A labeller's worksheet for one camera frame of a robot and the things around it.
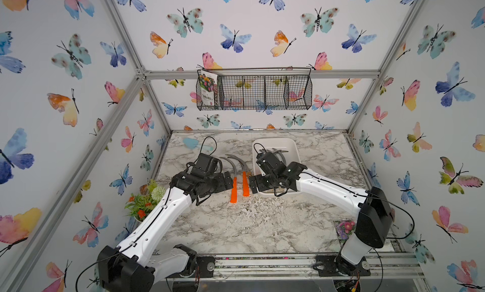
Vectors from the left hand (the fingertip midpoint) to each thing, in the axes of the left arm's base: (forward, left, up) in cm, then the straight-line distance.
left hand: (226, 182), depth 78 cm
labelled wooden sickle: (+29, -27, -17) cm, 43 cm away
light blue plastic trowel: (+37, +24, -17) cm, 48 cm away
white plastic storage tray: (+32, -33, -14) cm, 48 cm away
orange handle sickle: (+4, -2, -16) cm, 17 cm away
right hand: (+2, -14, -3) cm, 15 cm away
